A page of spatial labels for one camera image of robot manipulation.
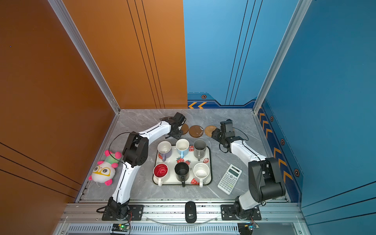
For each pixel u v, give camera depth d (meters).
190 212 0.72
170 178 0.85
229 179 0.83
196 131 1.06
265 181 0.44
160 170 0.86
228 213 0.72
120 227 0.71
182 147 0.92
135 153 0.60
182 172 0.85
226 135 0.70
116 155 0.89
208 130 1.06
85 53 0.86
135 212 0.73
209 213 0.75
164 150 0.95
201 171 0.87
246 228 0.70
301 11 0.71
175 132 0.93
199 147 0.89
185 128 1.06
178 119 0.85
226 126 0.70
